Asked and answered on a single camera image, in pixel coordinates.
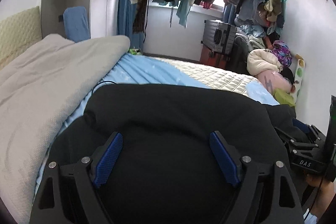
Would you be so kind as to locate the green plastic stool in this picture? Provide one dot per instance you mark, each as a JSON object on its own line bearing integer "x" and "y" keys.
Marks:
{"x": 283, "y": 98}

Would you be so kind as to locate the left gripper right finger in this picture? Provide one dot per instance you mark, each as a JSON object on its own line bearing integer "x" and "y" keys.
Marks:
{"x": 227, "y": 157}

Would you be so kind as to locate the person right hand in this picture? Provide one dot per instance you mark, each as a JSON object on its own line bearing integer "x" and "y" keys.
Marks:
{"x": 325, "y": 194}

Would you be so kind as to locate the grey blanket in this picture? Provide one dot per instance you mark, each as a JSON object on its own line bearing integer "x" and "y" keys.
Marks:
{"x": 40, "y": 89}

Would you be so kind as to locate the cream quilted mattress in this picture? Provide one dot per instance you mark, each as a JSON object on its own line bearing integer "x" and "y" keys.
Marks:
{"x": 184, "y": 73}

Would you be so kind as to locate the cream puffer coat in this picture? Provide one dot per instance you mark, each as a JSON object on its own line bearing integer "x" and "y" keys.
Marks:
{"x": 260, "y": 60}

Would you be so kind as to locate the blue curtain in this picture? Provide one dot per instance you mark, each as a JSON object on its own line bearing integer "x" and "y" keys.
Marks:
{"x": 125, "y": 18}

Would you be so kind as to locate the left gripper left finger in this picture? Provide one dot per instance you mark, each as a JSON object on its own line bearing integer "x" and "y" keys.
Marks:
{"x": 104, "y": 159}

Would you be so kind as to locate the blue folded cushion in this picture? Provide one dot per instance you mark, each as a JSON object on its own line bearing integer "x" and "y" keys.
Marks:
{"x": 76, "y": 24}

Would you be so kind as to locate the light blue bed sheet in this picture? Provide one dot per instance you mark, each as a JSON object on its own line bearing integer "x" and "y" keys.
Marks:
{"x": 147, "y": 74}

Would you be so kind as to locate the grey hard suitcase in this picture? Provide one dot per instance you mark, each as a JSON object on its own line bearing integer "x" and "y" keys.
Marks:
{"x": 219, "y": 36}

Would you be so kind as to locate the purple patterned jacket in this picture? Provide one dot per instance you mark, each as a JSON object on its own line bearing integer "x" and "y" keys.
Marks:
{"x": 282, "y": 52}

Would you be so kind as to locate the black puffer jacket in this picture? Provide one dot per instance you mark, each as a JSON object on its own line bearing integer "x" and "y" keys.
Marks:
{"x": 193, "y": 207}

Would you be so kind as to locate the red suitcase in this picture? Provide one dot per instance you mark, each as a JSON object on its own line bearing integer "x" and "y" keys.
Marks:
{"x": 213, "y": 59}

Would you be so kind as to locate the cream padded headboard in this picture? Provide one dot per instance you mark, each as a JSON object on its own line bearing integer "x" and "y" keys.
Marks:
{"x": 19, "y": 32}

